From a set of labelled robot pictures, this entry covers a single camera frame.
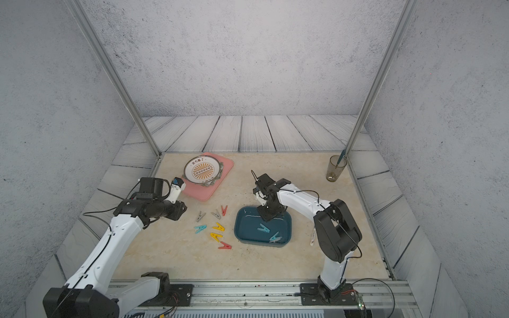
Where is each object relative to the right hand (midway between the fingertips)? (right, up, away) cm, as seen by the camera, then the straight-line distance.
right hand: (267, 216), depth 87 cm
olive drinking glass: (+36, +18, +18) cm, 44 cm away
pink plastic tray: (-31, +8, +17) cm, 36 cm away
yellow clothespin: (-21, -5, +2) cm, 22 cm away
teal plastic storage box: (-7, -6, +2) cm, 9 cm away
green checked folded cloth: (-25, +16, +21) cm, 37 cm away
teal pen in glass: (+38, +26, +14) cm, 48 cm away
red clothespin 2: (-17, -12, -3) cm, 21 cm away
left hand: (-34, +6, -7) cm, 35 cm away
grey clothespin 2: (-23, -1, +7) cm, 24 cm away
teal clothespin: (-30, -6, +3) cm, 31 cm away
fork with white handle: (+20, -9, -1) cm, 22 cm away
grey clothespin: (-31, -2, +6) cm, 32 cm away
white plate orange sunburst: (-36, +20, +24) cm, 48 cm away
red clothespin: (-21, 0, +8) cm, 22 cm away
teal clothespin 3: (+3, -9, -1) cm, 10 cm away
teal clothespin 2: (-1, -6, +1) cm, 6 cm away
